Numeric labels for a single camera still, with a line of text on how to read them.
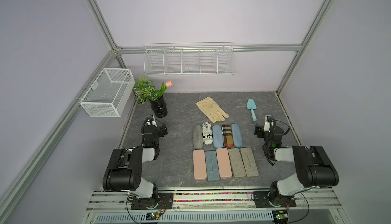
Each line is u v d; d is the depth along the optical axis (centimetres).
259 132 85
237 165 81
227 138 92
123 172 44
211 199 75
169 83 89
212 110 109
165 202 73
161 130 79
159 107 100
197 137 93
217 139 92
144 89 86
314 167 46
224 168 80
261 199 74
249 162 83
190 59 97
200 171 81
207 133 94
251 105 112
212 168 81
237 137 94
